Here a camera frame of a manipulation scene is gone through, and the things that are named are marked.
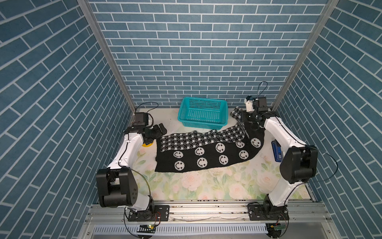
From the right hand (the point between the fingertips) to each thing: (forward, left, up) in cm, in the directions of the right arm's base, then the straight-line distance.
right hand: (245, 115), depth 94 cm
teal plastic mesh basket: (+17, +27, -17) cm, 36 cm away
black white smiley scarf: (-21, +42, -16) cm, 50 cm away
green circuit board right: (-56, -14, -17) cm, 60 cm away
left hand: (-17, +49, -2) cm, 52 cm away
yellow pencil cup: (-17, +62, -17) cm, 67 cm away
